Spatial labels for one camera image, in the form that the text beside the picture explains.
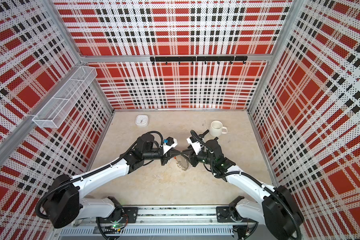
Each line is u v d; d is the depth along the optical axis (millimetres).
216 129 1024
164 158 664
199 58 883
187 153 754
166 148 656
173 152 705
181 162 902
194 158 685
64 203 402
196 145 686
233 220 718
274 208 406
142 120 1110
